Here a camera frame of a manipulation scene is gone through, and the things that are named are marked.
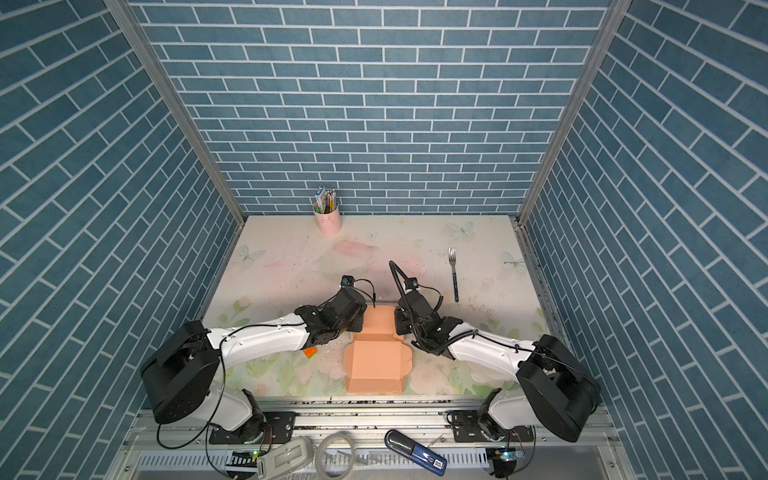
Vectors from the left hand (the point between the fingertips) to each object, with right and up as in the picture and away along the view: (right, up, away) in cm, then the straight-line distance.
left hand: (360, 313), depth 88 cm
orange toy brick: (-14, -11, -2) cm, 18 cm away
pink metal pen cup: (-15, +29, +23) cm, 40 cm away
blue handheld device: (+18, -28, -21) cm, 39 cm away
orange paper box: (+5, -12, -3) cm, 14 cm away
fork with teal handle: (+31, +16, +20) cm, 40 cm away
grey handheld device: (-15, -29, -20) cm, 38 cm away
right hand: (+11, +1, -1) cm, 11 cm away
